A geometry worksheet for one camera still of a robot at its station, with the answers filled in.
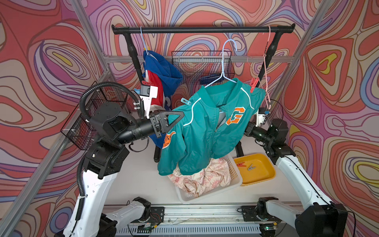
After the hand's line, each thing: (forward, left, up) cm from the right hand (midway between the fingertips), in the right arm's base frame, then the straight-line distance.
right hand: (235, 125), depth 74 cm
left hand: (-17, +25, +26) cm, 40 cm away
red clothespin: (-8, -8, -29) cm, 31 cm away
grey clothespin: (-11, -13, -28) cm, 33 cm away
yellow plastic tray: (-11, -15, -29) cm, 35 cm away
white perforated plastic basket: (-20, -1, -25) cm, 32 cm away
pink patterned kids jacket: (-17, +10, -20) cm, 28 cm away
